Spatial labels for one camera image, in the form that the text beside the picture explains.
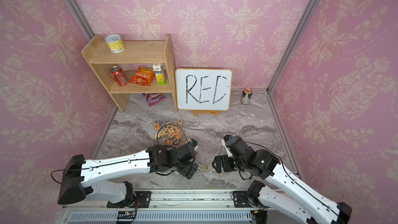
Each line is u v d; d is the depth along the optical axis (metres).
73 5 0.77
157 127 0.97
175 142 0.91
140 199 0.74
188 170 0.64
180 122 1.00
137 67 1.05
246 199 0.68
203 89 0.97
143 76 0.95
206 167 0.81
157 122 1.00
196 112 1.06
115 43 0.76
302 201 0.42
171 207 0.73
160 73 0.88
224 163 0.61
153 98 1.13
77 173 0.45
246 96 1.06
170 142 0.90
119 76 0.88
